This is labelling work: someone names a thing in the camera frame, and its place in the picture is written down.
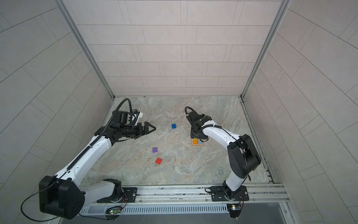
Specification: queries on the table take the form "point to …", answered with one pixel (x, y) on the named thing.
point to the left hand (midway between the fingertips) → (154, 128)
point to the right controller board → (234, 209)
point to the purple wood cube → (154, 150)
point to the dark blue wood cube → (174, 126)
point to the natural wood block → (198, 144)
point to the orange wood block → (195, 142)
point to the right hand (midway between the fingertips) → (196, 135)
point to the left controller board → (113, 211)
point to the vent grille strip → (147, 209)
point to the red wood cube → (158, 160)
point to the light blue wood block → (200, 142)
